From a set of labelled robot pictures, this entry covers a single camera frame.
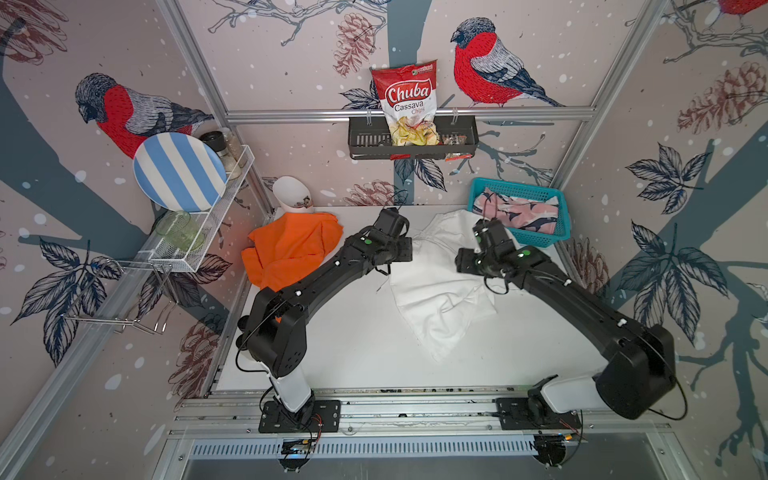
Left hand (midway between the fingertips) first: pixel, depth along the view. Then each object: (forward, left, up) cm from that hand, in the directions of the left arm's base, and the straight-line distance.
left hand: (411, 242), depth 86 cm
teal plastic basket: (+37, -41, -12) cm, 56 cm away
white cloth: (-11, -10, -17) cm, 23 cm away
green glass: (-9, +55, +16) cm, 58 cm away
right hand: (-5, -15, -2) cm, 15 cm away
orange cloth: (+10, +43, -15) cm, 47 cm away
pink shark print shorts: (+24, -45, -12) cm, 52 cm away
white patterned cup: (+30, +44, -8) cm, 53 cm away
